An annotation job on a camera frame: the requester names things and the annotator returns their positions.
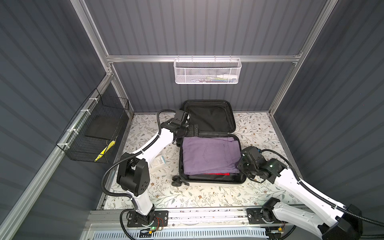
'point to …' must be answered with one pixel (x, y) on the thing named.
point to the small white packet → (161, 160)
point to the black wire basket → (78, 147)
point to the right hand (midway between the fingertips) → (237, 166)
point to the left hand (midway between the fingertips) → (192, 130)
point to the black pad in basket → (104, 126)
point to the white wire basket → (209, 71)
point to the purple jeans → (210, 155)
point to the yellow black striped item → (105, 150)
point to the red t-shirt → (219, 174)
